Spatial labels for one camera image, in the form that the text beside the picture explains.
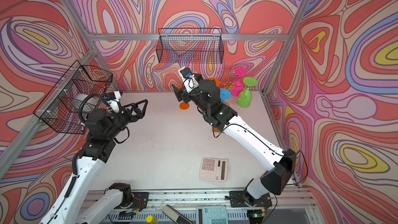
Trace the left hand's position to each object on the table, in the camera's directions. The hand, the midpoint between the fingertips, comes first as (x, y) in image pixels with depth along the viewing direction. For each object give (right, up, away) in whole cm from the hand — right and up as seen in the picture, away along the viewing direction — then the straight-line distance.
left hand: (142, 102), depth 67 cm
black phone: (+16, -50, -2) cm, 52 cm away
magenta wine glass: (+47, +9, +21) cm, 53 cm away
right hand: (+18, +9, -2) cm, 20 cm away
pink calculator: (+33, -36, +14) cm, 50 cm away
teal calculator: (+31, -50, +1) cm, 59 cm away
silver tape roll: (-27, +1, +6) cm, 27 cm away
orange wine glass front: (+14, -2, +44) cm, 46 cm away
